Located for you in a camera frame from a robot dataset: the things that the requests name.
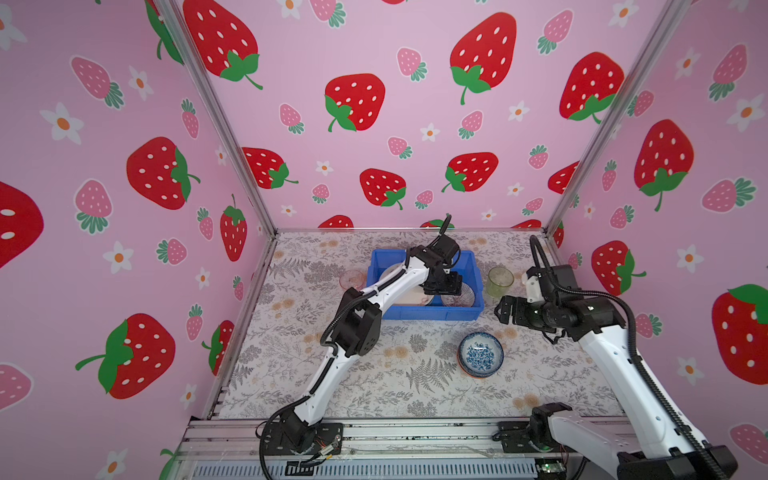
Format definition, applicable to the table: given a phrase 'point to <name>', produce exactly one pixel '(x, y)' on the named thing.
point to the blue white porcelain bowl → (481, 354)
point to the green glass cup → (499, 280)
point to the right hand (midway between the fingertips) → (510, 311)
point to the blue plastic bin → (435, 310)
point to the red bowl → (462, 370)
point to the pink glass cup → (352, 278)
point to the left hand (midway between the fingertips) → (457, 292)
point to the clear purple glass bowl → (465, 299)
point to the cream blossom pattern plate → (417, 297)
